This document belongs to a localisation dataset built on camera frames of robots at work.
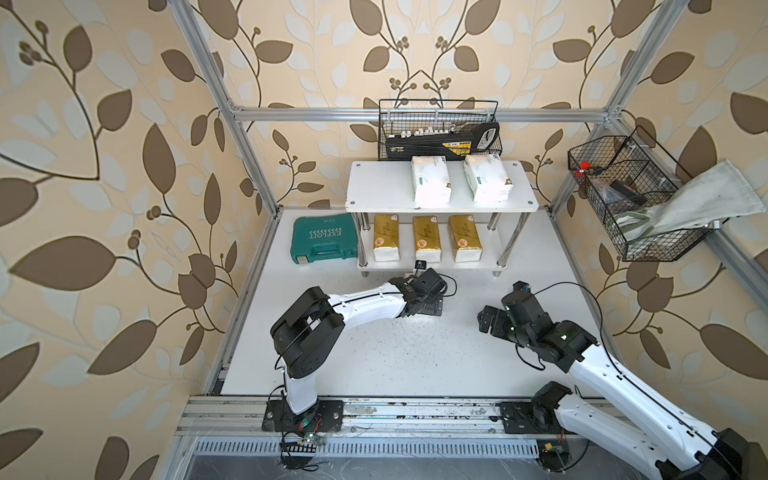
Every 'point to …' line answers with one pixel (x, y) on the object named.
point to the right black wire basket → (626, 177)
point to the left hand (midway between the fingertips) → (428, 302)
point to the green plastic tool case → (323, 237)
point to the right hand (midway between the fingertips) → (492, 320)
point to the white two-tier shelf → (386, 186)
